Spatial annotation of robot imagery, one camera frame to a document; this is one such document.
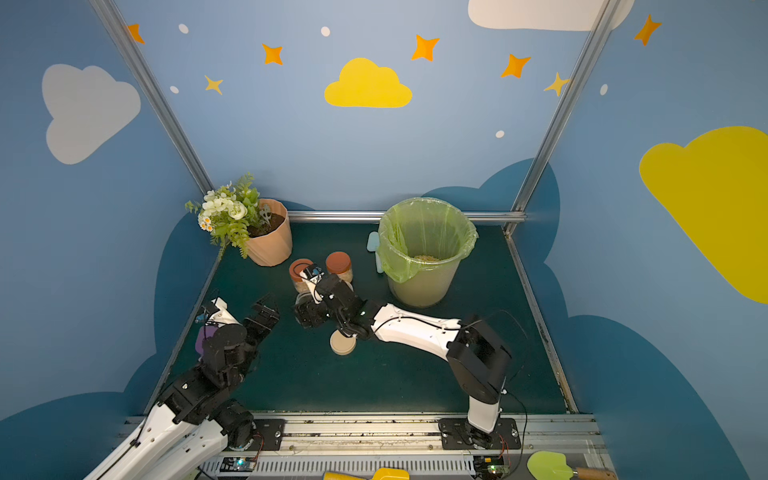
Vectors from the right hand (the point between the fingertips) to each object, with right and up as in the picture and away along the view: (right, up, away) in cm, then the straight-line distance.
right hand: (310, 297), depth 80 cm
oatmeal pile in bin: (+35, +10, +27) cm, 46 cm away
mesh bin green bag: (+33, +15, +23) cm, 43 cm away
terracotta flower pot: (-17, +17, +16) cm, 29 cm away
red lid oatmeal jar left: (-10, +7, +18) cm, 22 cm away
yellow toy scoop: (+19, -41, -10) cm, 46 cm away
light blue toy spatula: (+15, +15, +36) cm, 42 cm away
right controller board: (+46, -40, -9) cm, 61 cm away
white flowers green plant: (-24, +24, +5) cm, 34 cm away
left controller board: (-15, -39, -9) cm, 43 cm away
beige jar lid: (+7, -16, +9) cm, 19 cm away
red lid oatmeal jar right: (+5, +9, +18) cm, 21 cm away
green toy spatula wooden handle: (+61, -39, -9) cm, 73 cm away
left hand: (-7, -1, -6) cm, 9 cm away
